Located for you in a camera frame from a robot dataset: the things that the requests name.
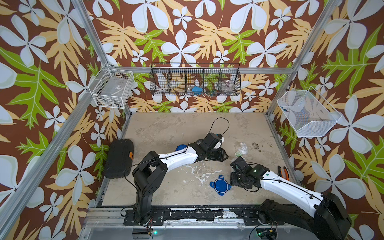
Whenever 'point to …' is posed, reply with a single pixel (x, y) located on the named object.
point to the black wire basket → (205, 79)
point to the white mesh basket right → (310, 114)
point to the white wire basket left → (112, 88)
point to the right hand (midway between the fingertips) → (232, 181)
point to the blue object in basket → (197, 90)
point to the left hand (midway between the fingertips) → (228, 155)
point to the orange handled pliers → (285, 171)
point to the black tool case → (119, 158)
